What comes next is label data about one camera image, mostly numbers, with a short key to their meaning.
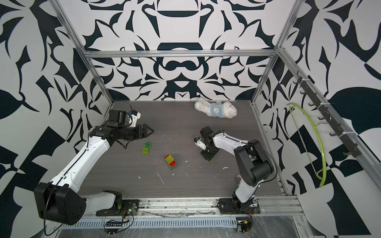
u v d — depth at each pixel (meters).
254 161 0.48
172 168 0.89
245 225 0.72
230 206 0.74
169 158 0.79
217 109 1.01
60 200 0.39
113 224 0.73
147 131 0.72
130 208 0.73
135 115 0.73
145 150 0.92
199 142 0.86
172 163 0.79
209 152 0.81
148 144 0.94
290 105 0.79
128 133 0.66
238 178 0.82
